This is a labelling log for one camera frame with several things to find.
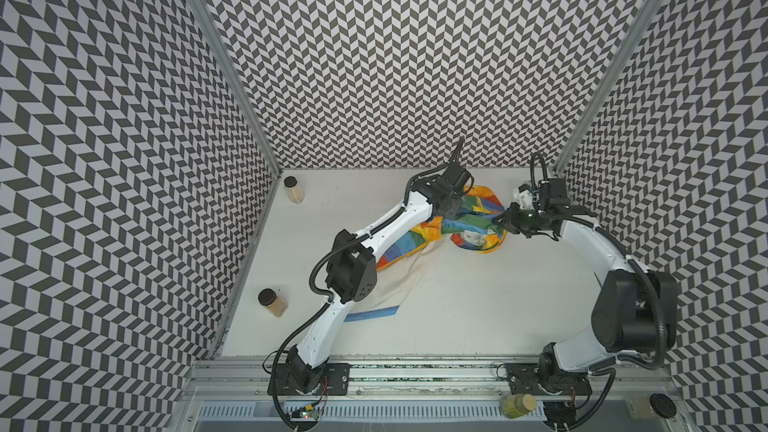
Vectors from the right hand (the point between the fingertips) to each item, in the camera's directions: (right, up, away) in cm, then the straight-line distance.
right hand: (498, 218), depth 87 cm
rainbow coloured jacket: (-6, -3, +4) cm, 7 cm away
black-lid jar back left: (-67, +9, +17) cm, 70 cm away
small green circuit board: (-50, -43, -20) cm, 69 cm away
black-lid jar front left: (-62, -22, -10) cm, 66 cm away
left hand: (-15, +6, +3) cm, 17 cm away
